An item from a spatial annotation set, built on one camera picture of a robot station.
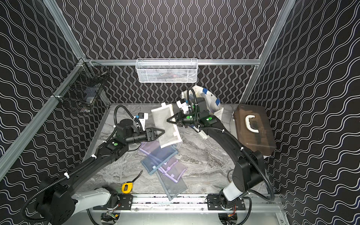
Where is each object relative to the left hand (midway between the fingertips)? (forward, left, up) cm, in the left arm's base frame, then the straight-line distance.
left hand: (163, 130), depth 71 cm
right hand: (+5, -2, +2) cm, 6 cm away
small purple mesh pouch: (-10, -6, -27) cm, 29 cm away
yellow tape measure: (-22, +19, -26) cm, 39 cm away
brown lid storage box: (+9, -50, -6) cm, 51 cm away
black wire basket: (+32, +60, -1) cm, 68 cm away
